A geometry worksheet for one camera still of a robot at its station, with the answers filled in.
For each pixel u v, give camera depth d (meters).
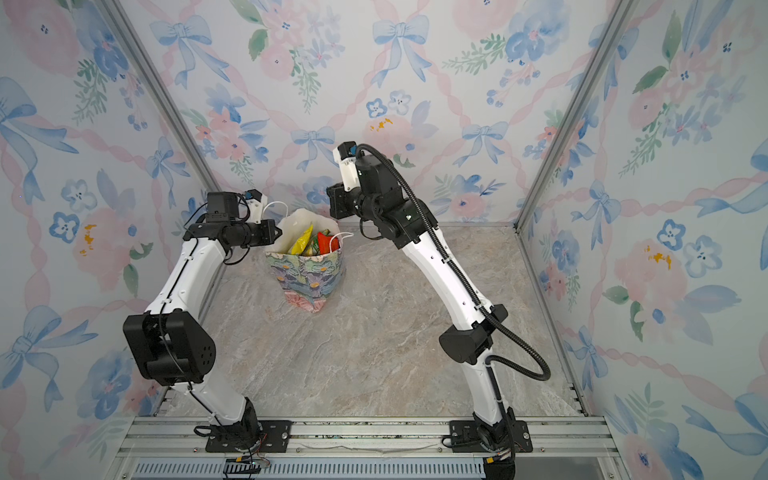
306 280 0.85
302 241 0.84
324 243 0.88
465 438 0.73
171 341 0.46
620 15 0.69
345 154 0.57
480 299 0.49
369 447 0.73
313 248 0.88
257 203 0.77
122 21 0.70
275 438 0.74
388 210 0.52
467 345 0.57
